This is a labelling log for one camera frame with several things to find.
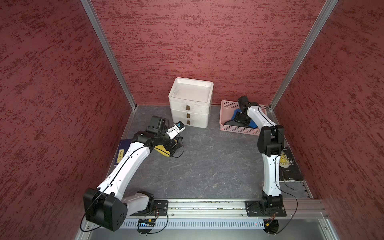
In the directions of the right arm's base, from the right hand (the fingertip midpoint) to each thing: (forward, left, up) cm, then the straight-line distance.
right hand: (239, 122), depth 104 cm
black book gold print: (-33, -23, -4) cm, 41 cm away
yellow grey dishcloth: (-30, +48, +19) cm, 60 cm away
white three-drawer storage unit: (+4, +35, +19) cm, 40 cm away
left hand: (-22, +44, +14) cm, 51 cm away
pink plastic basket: (+16, +6, -4) cm, 18 cm away
